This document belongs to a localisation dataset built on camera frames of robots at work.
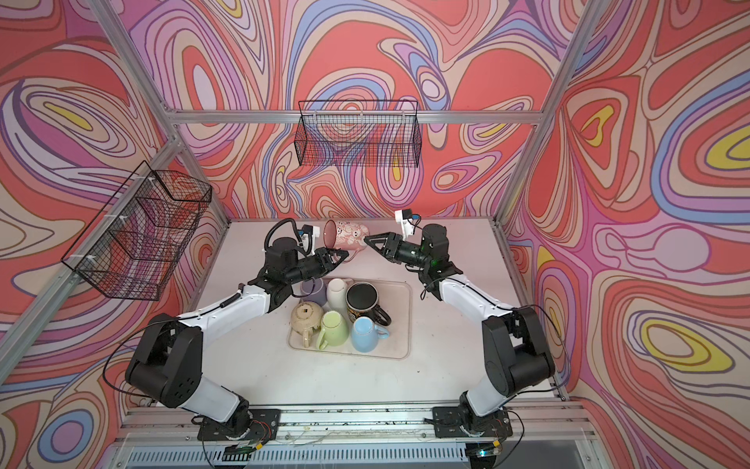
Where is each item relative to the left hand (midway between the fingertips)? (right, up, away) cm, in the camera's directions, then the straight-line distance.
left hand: (350, 253), depth 81 cm
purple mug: (-9, -9, -5) cm, 14 cm away
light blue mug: (+4, -22, -2) cm, 22 cm away
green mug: (-4, -22, 0) cm, 22 cm away
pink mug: (-1, +5, 0) cm, 5 cm away
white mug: (-5, -13, +8) cm, 16 cm away
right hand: (+5, +2, -2) cm, 6 cm away
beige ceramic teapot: (-13, -18, +2) cm, 23 cm away
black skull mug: (+3, -13, +1) cm, 13 cm away
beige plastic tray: (+13, -15, +18) cm, 27 cm away
